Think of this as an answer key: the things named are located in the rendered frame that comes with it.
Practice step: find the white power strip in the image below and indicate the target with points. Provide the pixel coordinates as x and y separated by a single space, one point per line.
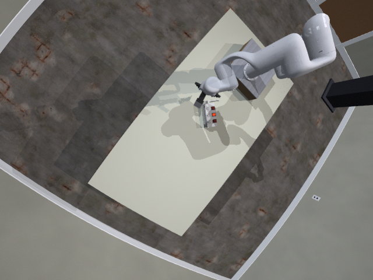
210 114

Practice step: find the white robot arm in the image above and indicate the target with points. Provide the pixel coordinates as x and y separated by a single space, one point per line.
291 56

